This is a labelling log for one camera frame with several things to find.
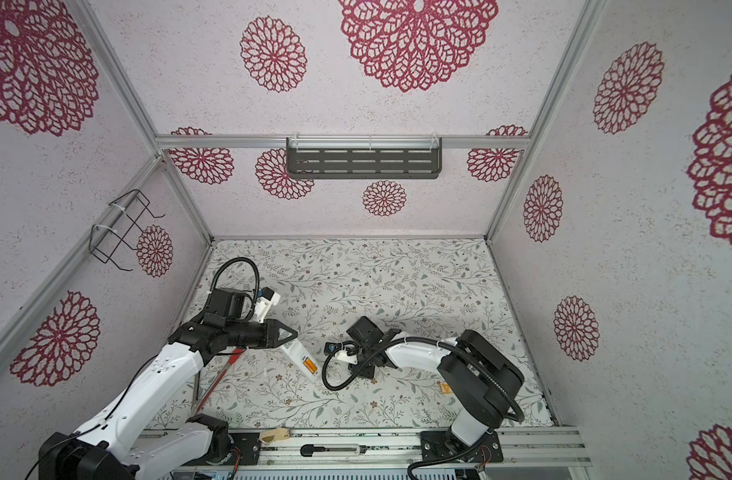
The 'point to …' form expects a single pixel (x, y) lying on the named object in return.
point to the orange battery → (310, 365)
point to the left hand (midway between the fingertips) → (294, 340)
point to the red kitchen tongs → (196, 407)
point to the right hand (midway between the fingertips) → (351, 356)
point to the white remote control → (296, 352)
